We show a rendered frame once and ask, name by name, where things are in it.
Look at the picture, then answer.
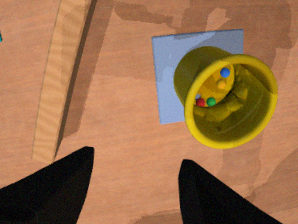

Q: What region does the yellow cup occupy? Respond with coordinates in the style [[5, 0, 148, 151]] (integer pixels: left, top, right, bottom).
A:
[[174, 45, 278, 149]]

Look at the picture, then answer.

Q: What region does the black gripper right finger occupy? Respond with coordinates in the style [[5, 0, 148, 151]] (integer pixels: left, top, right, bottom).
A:
[[178, 160, 281, 224]]

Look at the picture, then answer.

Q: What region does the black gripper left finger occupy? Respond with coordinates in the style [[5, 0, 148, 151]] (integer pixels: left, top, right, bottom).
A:
[[0, 147, 94, 224]]

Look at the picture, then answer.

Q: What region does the brown wooden bar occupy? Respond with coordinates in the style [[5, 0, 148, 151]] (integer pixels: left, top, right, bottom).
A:
[[32, 0, 97, 164]]

